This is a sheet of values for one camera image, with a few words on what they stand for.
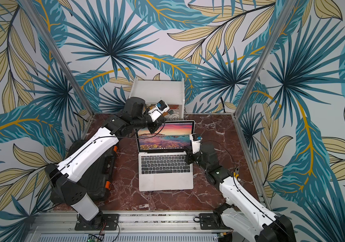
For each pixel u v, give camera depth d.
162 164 0.84
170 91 0.84
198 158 0.66
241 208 0.48
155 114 0.61
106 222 0.72
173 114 0.90
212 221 0.73
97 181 0.79
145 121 0.60
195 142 0.68
